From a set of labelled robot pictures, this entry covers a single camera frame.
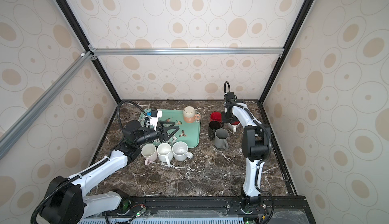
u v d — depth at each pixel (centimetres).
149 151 83
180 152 91
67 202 40
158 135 66
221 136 92
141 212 71
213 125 97
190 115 100
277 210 73
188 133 100
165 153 83
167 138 66
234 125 92
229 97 79
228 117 83
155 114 65
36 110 59
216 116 102
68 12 75
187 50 92
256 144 54
